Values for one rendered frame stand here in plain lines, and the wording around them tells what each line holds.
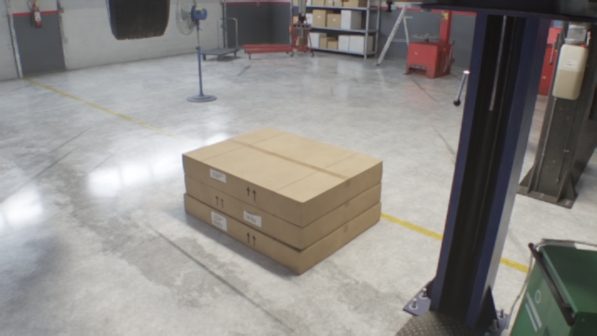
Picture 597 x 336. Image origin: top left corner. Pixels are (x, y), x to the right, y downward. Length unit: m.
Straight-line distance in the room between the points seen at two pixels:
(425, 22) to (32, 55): 8.20
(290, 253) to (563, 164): 2.33
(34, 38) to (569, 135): 8.90
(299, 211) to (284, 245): 0.27
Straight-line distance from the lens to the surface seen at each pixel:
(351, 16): 10.73
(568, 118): 3.75
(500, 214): 1.95
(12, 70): 9.71
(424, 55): 8.67
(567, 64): 3.50
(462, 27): 9.97
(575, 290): 1.41
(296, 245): 2.43
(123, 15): 2.04
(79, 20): 10.09
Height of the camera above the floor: 1.48
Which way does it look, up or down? 22 degrees down
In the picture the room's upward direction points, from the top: 1 degrees clockwise
